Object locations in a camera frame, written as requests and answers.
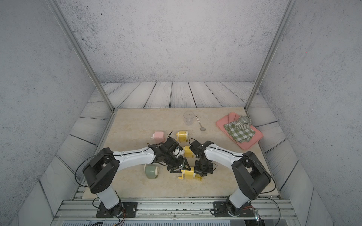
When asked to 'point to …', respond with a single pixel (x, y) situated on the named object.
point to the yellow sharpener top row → (182, 136)
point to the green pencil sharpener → (151, 170)
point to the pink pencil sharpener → (159, 137)
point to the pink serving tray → (232, 117)
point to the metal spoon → (201, 128)
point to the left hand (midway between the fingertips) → (189, 172)
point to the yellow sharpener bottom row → (189, 174)
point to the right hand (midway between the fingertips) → (200, 175)
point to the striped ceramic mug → (243, 123)
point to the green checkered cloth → (241, 135)
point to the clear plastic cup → (189, 116)
